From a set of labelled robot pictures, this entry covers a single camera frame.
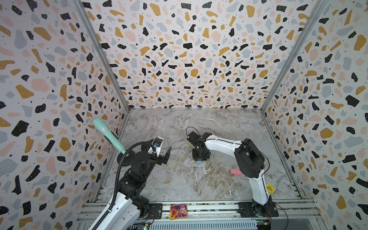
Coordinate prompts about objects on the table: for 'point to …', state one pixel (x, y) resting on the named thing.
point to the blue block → (199, 162)
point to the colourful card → (178, 211)
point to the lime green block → (189, 143)
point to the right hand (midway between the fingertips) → (199, 160)
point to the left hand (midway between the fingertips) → (163, 142)
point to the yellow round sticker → (270, 189)
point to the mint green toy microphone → (101, 126)
